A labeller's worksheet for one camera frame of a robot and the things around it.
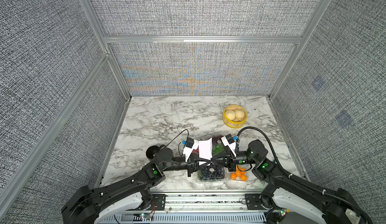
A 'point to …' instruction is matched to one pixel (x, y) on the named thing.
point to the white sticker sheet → (205, 149)
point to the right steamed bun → (239, 114)
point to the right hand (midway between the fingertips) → (212, 158)
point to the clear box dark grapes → (213, 173)
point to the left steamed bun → (230, 114)
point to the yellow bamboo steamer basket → (236, 123)
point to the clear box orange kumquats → (238, 175)
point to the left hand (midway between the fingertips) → (211, 163)
